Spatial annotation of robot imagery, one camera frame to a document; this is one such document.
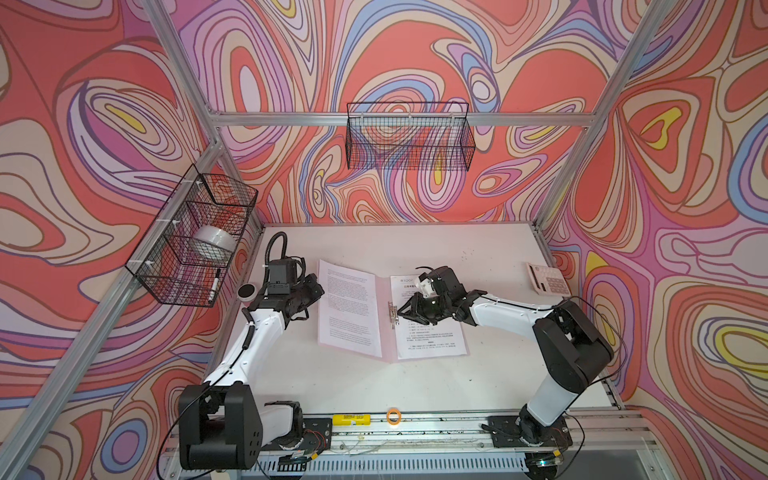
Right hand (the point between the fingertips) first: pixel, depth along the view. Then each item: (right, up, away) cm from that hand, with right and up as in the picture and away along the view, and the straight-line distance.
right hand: (402, 320), depth 87 cm
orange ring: (-3, -22, -9) cm, 24 cm away
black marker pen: (-46, +12, -16) cm, 50 cm away
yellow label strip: (-14, -23, -12) cm, 29 cm away
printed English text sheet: (-16, +2, +1) cm, 16 cm away
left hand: (-23, +11, -1) cm, 25 cm away
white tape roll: (-47, +24, -15) cm, 55 cm away
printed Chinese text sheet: (+5, -7, +2) cm, 9 cm away
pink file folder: (-4, -7, +1) cm, 8 cm away
